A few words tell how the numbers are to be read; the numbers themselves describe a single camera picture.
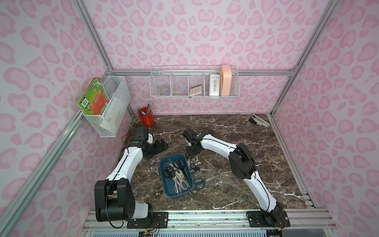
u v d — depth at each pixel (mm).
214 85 926
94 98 718
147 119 1130
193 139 750
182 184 839
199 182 853
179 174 877
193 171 902
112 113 831
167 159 935
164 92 929
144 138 682
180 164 906
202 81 957
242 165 584
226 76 823
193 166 926
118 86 821
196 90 944
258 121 1130
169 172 874
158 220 732
